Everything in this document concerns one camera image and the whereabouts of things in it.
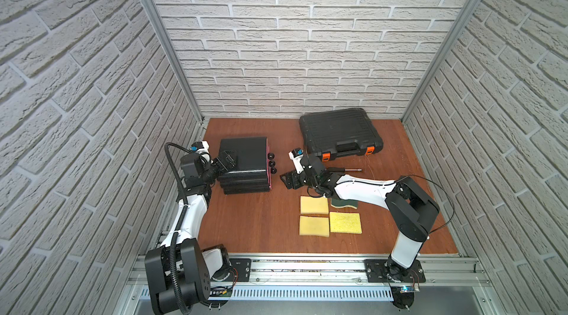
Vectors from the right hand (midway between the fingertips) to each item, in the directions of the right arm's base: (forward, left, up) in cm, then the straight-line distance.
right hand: (290, 173), depth 89 cm
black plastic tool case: (+22, -21, -2) cm, 31 cm away
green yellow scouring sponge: (-12, -19, -6) cm, 23 cm away
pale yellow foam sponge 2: (-20, -8, -7) cm, 23 cm away
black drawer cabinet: (-5, +15, +8) cm, 17 cm away
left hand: (+5, +22, +10) cm, 25 cm away
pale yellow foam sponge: (-11, -7, -7) cm, 15 cm away
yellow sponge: (-19, -20, -8) cm, 29 cm away
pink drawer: (+4, +8, +2) cm, 9 cm away
